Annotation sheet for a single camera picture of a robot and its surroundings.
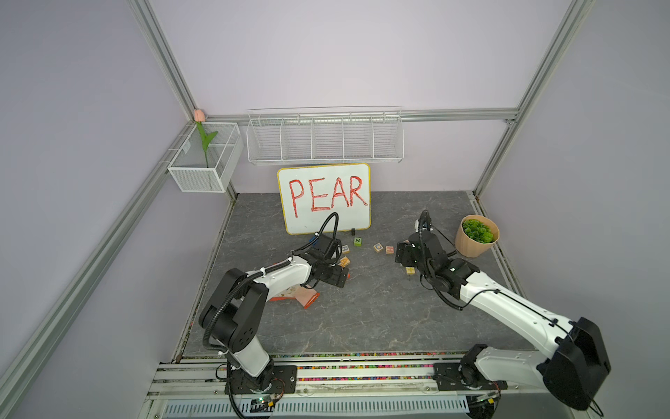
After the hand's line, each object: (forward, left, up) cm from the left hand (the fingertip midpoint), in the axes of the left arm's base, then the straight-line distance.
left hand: (335, 275), depth 91 cm
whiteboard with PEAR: (+28, +8, +12) cm, 32 cm away
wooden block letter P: (+6, -4, -2) cm, 7 cm away
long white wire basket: (+45, 0, +27) cm, 53 cm away
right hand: (+2, -24, +14) cm, 28 cm away
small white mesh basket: (+21, +42, +32) cm, 57 cm away
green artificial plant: (+9, -52, +9) cm, 54 cm away
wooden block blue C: (+12, -18, -3) cm, 22 cm away
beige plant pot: (+5, -49, +4) cm, 49 cm away
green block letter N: (+15, -10, -2) cm, 18 cm away
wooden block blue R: (+12, -5, -3) cm, 13 cm away
